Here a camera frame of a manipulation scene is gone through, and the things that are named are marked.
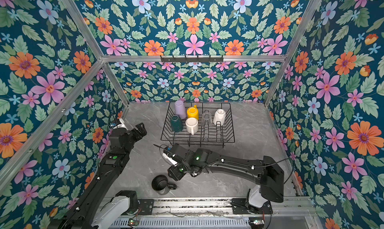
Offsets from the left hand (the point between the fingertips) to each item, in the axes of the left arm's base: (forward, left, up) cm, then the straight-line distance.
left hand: (138, 123), depth 77 cm
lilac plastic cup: (+20, -20, -13) cm, 31 cm away
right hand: (-23, -18, -9) cm, 30 cm away
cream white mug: (+12, -46, -13) cm, 49 cm away
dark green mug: (+10, -18, -15) cm, 25 cm away
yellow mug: (+16, -28, -13) cm, 35 cm away
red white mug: (+6, -28, -14) cm, 32 cm away
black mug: (-25, -9, -23) cm, 35 cm away
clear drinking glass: (+12, -38, -16) cm, 42 cm away
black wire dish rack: (+4, -41, -23) cm, 47 cm away
